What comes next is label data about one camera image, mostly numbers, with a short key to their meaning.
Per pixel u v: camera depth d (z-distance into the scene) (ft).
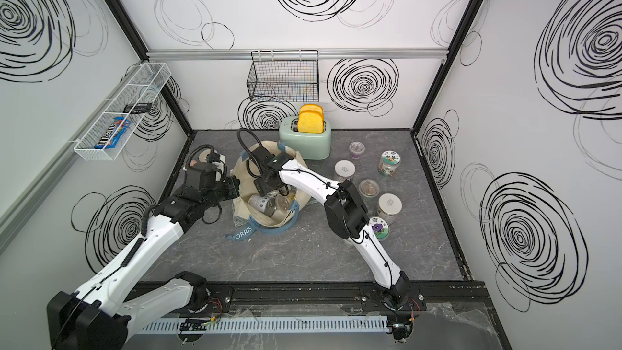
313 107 3.23
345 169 3.08
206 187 1.96
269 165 2.21
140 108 2.58
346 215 1.85
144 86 2.89
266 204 2.83
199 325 2.37
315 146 3.22
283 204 2.87
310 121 3.16
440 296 2.47
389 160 3.25
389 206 2.78
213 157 2.18
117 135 2.28
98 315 1.22
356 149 3.47
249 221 2.67
